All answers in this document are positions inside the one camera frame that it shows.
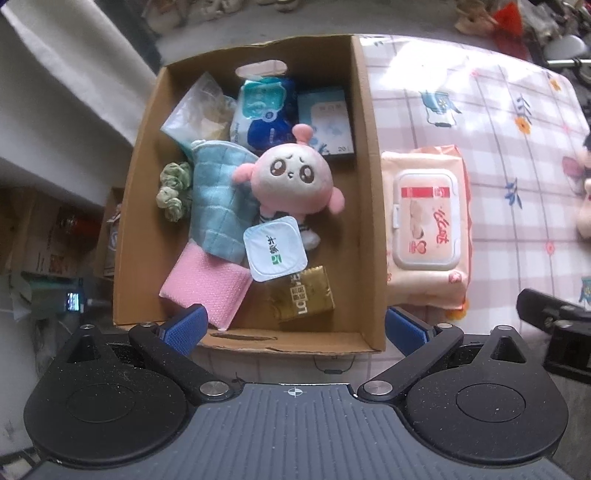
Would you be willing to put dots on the small cardboard box with clutter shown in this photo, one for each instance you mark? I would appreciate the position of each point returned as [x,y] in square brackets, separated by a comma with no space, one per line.
[115,198]

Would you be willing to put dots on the red plastic bag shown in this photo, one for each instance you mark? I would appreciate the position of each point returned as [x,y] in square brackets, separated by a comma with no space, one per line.
[508,14]

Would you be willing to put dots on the pink wet wipes pack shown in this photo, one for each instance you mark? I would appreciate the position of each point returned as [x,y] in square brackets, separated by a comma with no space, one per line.
[425,230]

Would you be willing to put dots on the pink sponge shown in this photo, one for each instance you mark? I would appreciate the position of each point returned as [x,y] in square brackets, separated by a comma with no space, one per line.
[207,281]

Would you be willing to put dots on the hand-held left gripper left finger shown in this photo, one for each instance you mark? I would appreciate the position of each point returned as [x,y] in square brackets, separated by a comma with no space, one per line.
[187,327]

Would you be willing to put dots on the white teal cotton swab bag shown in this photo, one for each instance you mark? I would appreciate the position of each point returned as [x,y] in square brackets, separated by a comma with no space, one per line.
[203,115]

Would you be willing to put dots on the blue plastic soft pack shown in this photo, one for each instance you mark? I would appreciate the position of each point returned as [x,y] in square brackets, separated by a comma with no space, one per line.
[263,115]

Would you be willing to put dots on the blue white carton box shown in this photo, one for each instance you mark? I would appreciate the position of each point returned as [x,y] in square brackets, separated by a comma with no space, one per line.
[325,124]

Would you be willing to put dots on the green white knotted cloth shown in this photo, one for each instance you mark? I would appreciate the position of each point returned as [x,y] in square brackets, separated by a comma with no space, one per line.
[173,184]

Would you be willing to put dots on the black-haired doll in red dress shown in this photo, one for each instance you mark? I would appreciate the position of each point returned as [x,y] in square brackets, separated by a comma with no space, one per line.
[584,194]

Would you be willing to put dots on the teal towel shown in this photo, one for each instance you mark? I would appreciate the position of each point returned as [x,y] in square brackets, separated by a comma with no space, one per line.
[217,203]

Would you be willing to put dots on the gold foil packet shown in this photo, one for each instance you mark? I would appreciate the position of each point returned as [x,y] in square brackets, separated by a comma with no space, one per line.
[300,295]

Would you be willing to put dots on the pink plush toy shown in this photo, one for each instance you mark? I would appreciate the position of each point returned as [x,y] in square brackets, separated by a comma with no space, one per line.
[291,180]

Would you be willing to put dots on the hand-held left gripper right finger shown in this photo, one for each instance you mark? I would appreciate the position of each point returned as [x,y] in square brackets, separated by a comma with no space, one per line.
[406,330]

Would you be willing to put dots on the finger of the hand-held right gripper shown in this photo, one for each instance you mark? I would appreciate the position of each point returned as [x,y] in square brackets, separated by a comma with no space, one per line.
[540,309]

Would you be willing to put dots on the white curtain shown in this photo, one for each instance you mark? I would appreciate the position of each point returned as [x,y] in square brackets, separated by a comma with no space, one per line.
[69,92]

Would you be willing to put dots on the brown cardboard box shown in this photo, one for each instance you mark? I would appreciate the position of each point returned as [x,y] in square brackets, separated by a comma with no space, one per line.
[355,230]

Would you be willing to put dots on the white plastic cup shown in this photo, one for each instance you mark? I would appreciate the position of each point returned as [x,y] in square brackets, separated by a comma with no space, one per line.
[277,254]

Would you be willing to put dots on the dark device with lit screen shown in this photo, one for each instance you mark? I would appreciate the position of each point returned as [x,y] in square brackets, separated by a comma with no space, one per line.
[74,301]

